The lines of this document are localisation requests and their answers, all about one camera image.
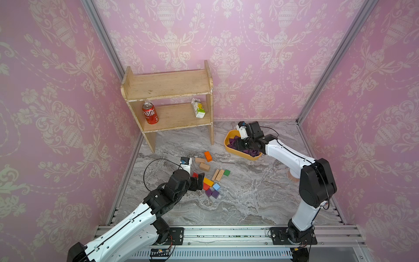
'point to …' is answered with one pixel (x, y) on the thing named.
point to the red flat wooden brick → (205, 186)
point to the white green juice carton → (198, 108)
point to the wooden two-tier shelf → (169, 101)
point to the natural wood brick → (199, 160)
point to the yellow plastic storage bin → (231, 134)
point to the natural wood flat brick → (204, 166)
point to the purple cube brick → (215, 194)
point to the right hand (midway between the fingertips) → (236, 143)
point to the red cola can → (149, 113)
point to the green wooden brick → (226, 172)
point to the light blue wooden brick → (216, 186)
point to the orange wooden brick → (208, 156)
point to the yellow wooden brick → (208, 182)
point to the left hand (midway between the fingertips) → (197, 174)
